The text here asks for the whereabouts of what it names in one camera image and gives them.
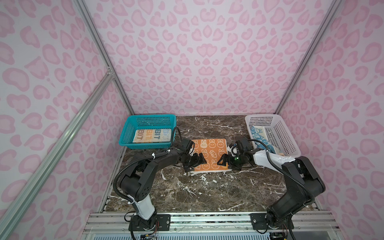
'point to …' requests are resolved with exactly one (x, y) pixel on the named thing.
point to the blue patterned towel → (259, 133)
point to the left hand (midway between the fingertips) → (203, 163)
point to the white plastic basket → (280, 139)
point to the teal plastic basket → (147, 121)
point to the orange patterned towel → (213, 149)
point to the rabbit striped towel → (152, 135)
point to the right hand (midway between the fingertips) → (223, 163)
